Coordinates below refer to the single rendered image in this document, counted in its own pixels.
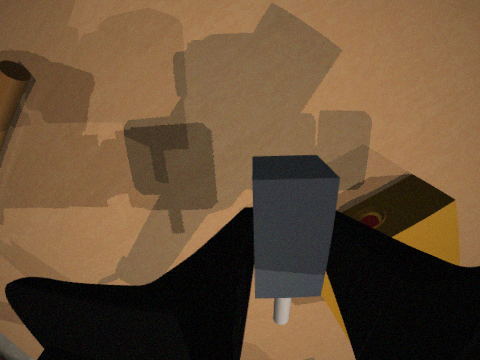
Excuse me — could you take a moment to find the red cylinder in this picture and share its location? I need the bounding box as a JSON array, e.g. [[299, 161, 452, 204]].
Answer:
[[360, 216, 380, 228]]

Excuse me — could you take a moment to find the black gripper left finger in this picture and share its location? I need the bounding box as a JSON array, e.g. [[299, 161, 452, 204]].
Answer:
[[5, 207, 255, 360]]

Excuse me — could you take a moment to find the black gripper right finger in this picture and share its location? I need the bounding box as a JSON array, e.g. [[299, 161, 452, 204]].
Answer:
[[325, 211, 480, 360]]

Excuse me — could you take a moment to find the hammer with wooden handle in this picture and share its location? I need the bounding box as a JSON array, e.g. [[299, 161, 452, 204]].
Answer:
[[0, 60, 31, 152]]

